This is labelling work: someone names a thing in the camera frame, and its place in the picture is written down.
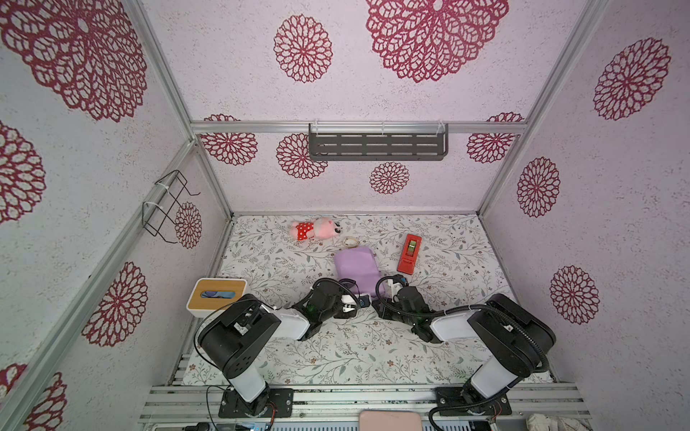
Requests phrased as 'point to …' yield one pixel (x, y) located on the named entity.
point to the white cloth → (542, 422)
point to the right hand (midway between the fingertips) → (371, 300)
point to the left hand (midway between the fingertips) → (350, 292)
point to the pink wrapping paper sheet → (358, 264)
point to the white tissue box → (210, 294)
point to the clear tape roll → (350, 241)
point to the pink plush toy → (321, 229)
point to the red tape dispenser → (410, 254)
